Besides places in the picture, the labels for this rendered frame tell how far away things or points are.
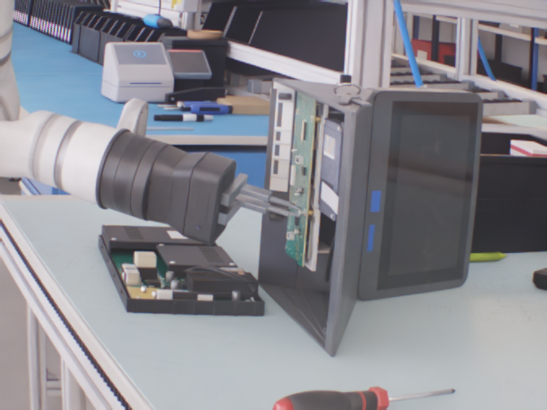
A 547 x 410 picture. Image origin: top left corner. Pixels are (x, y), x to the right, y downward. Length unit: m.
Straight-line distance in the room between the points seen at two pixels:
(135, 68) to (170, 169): 2.10
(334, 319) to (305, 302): 0.17
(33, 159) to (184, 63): 2.14
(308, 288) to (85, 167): 0.26
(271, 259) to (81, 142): 0.24
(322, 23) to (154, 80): 0.51
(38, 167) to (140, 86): 2.04
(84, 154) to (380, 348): 0.33
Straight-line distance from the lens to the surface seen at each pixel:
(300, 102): 1.29
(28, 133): 1.30
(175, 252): 1.39
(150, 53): 3.41
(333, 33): 3.59
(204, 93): 3.31
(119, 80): 3.31
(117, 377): 1.09
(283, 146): 1.35
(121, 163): 1.26
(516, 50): 8.85
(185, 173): 1.24
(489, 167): 1.59
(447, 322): 1.30
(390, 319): 1.30
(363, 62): 2.89
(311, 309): 1.29
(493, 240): 1.61
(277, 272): 1.37
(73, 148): 1.28
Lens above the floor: 1.34
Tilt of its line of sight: 11 degrees down
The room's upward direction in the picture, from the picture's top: 4 degrees clockwise
